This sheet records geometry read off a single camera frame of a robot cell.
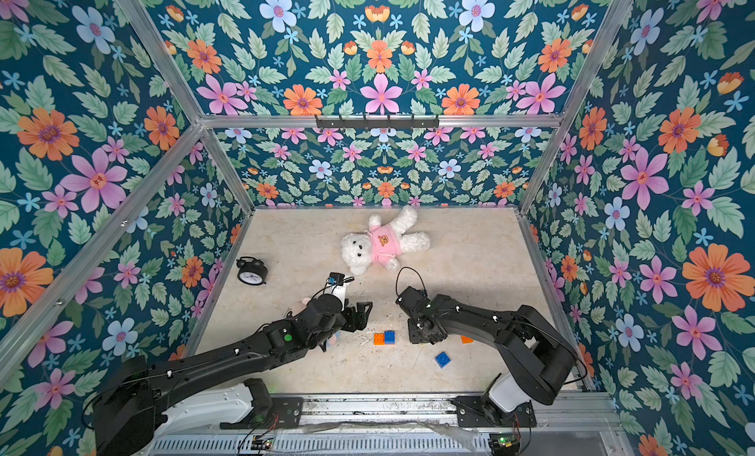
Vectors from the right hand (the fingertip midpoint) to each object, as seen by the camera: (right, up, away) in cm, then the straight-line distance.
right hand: (421, 336), depth 87 cm
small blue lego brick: (-9, +1, -3) cm, 10 cm away
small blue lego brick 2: (+5, -4, -7) cm, 10 cm away
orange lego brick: (-13, 0, -2) cm, 13 cm away
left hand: (-15, +12, -8) cm, 21 cm away
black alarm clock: (-54, +19, +6) cm, 58 cm away
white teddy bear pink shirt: (-12, +28, +11) cm, 32 cm away
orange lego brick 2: (+13, -1, -2) cm, 13 cm away
